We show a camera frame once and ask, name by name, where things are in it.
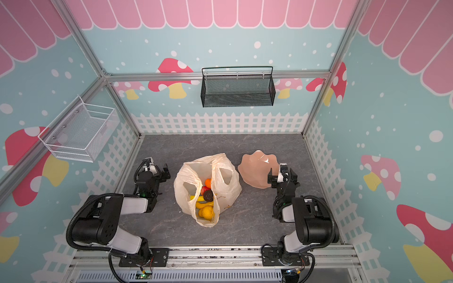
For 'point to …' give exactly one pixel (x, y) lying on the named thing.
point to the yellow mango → (207, 212)
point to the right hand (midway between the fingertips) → (281, 168)
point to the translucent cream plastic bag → (225, 183)
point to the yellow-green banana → (199, 198)
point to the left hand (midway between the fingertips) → (158, 168)
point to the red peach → (203, 189)
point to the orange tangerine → (208, 183)
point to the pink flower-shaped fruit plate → (255, 168)
